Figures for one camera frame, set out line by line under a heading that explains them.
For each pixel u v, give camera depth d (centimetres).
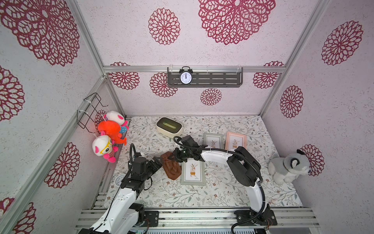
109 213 47
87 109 76
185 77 90
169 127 107
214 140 104
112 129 89
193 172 89
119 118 95
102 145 80
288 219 76
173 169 85
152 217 73
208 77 95
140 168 62
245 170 53
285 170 80
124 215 47
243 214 74
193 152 74
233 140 105
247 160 56
